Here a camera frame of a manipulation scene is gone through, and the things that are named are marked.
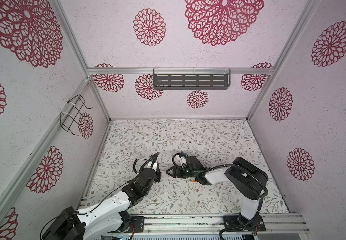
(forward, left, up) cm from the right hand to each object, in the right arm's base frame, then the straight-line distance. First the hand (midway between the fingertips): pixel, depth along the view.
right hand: (168, 171), depth 88 cm
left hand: (0, +6, +6) cm, 8 cm away
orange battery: (-9, -14, +10) cm, 19 cm away
